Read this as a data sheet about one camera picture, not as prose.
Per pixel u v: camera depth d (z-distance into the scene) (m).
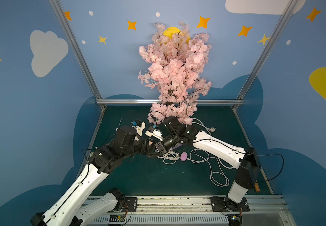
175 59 0.78
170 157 0.91
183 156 0.91
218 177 0.85
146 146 0.56
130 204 0.74
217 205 0.74
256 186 0.80
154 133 0.65
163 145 0.64
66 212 0.37
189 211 0.73
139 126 0.58
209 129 1.07
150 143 0.65
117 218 0.73
